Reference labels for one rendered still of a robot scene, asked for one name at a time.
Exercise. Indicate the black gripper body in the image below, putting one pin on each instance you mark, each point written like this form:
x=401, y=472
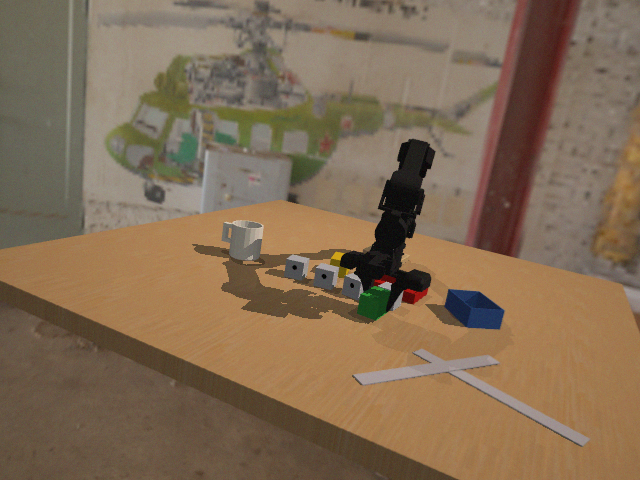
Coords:
x=415, y=280

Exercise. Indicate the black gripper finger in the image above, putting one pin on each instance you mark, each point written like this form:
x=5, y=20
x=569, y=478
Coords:
x=367, y=282
x=396, y=290

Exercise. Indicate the blue open-top tray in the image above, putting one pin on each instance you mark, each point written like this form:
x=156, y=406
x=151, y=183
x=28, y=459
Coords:
x=473, y=309

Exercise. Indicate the red tray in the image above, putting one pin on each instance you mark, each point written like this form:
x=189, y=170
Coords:
x=409, y=296

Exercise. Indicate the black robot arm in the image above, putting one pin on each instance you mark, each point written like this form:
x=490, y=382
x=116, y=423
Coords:
x=403, y=192

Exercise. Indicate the grey flat bar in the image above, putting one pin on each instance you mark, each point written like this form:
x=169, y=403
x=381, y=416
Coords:
x=424, y=369
x=510, y=401

